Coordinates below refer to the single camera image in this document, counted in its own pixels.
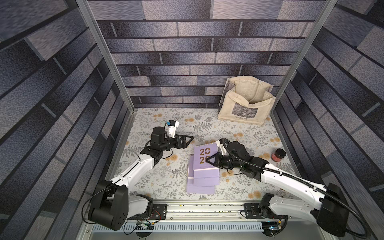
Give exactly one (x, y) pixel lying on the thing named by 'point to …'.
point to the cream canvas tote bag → (246, 99)
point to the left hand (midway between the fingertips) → (188, 136)
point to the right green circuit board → (270, 227)
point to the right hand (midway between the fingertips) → (204, 160)
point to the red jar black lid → (278, 154)
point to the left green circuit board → (144, 225)
